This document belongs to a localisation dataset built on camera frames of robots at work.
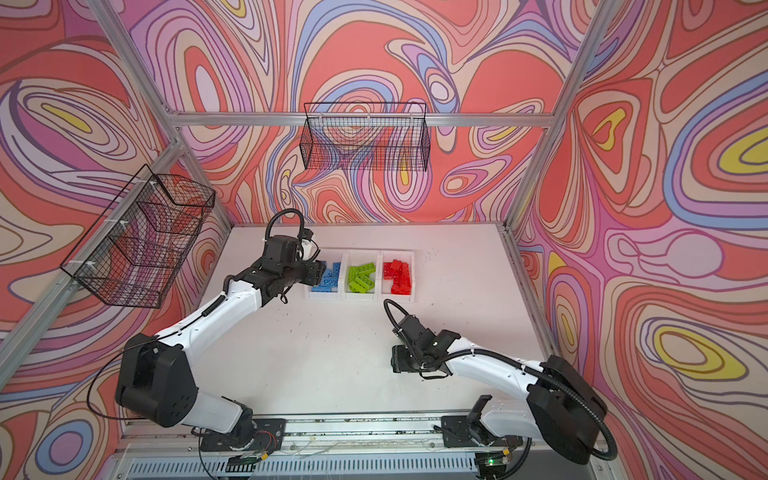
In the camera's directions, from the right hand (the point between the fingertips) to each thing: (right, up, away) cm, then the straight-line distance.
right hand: (404, 370), depth 83 cm
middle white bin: (-16, +31, +21) cm, 41 cm away
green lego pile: (-14, +26, +19) cm, 35 cm away
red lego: (-5, +27, +20) cm, 34 cm away
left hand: (-24, +30, +4) cm, 39 cm away
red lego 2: (0, +26, +18) cm, 32 cm away
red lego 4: (+1, +23, +16) cm, 29 cm away
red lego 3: (0, +21, +14) cm, 25 cm away
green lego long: (-12, +24, +16) cm, 31 cm away
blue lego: (-22, +27, +19) cm, 40 cm away
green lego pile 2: (-13, +22, +16) cm, 30 cm away
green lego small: (-17, +25, +19) cm, 36 cm away
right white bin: (+1, +32, +21) cm, 38 cm away
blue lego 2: (-27, +21, +16) cm, 37 cm away
